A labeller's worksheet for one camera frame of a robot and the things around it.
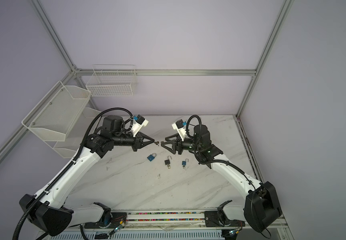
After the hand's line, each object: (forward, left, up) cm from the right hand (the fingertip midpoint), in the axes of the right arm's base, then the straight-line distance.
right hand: (164, 142), depth 70 cm
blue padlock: (+8, +11, -27) cm, 31 cm away
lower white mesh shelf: (0, +50, -6) cm, 50 cm away
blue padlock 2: (+4, -10, -29) cm, 31 cm away
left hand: (-1, +5, +2) cm, 6 cm away
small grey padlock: (+5, +1, -29) cm, 30 cm away
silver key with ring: (-4, +5, -28) cm, 29 cm away
